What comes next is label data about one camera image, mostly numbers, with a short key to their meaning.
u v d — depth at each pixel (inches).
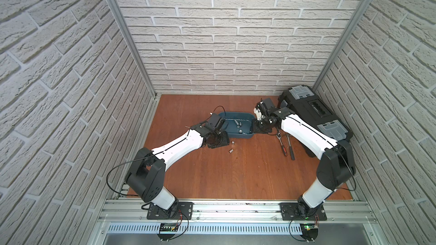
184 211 28.9
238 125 40.4
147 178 16.9
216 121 26.4
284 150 36.2
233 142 37.2
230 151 36.2
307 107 36.1
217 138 28.3
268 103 27.3
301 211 26.1
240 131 38.5
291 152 36.3
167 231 28.0
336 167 17.8
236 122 40.7
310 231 27.3
